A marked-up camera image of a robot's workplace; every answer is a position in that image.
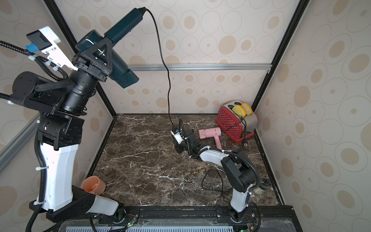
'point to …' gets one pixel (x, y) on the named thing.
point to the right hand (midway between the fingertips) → (172, 143)
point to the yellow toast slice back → (247, 108)
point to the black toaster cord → (245, 143)
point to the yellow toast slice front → (239, 110)
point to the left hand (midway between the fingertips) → (107, 39)
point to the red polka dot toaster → (235, 126)
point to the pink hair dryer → (210, 133)
